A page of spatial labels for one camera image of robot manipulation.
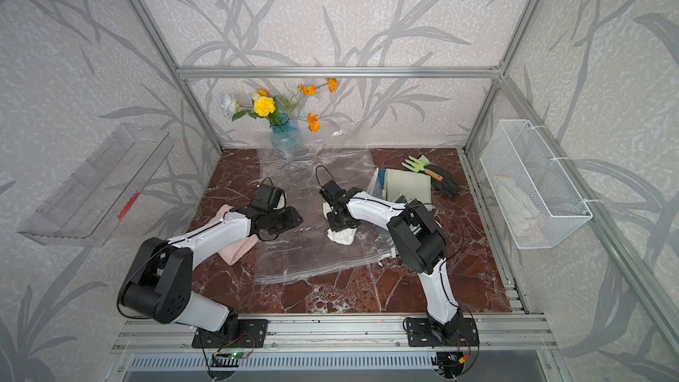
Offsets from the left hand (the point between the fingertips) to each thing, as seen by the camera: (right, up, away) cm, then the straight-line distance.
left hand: (300, 220), depth 90 cm
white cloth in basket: (+67, +4, -17) cm, 69 cm away
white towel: (+15, -5, -2) cm, 16 cm away
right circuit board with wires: (+45, -35, -19) cm, 60 cm away
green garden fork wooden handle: (+47, +20, +24) cm, 56 cm away
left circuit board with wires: (-16, -35, -18) cm, 43 cm away
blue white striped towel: (+28, +12, +14) cm, 33 cm away
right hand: (+13, -2, +5) cm, 14 cm away
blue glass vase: (-11, +31, +20) cm, 39 cm away
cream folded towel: (+40, +12, +12) cm, 43 cm away
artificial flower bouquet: (-9, +38, +1) cm, 39 cm away
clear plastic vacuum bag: (+2, -10, 0) cm, 10 cm away
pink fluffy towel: (-21, -10, -4) cm, 23 cm away
